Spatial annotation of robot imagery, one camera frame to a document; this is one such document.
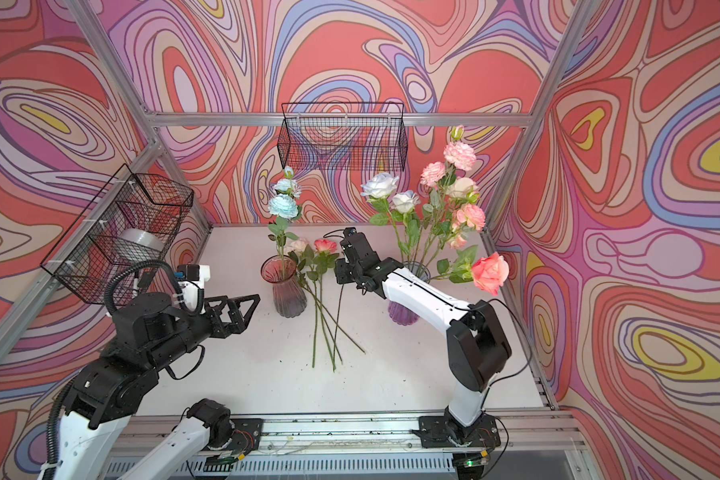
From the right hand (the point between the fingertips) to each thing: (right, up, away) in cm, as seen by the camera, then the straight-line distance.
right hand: (345, 272), depth 87 cm
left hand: (-19, -4, -25) cm, 32 cm away
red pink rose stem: (-9, +4, +21) cm, 23 cm away
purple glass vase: (+17, -13, +4) cm, 22 cm away
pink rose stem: (-3, -16, +6) cm, 18 cm away
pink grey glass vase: (-18, -8, +4) cm, 20 cm away
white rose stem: (-18, +7, +20) cm, 28 cm away
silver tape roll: (-50, +10, -13) cm, 53 cm away
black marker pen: (-51, -1, -14) cm, 53 cm away
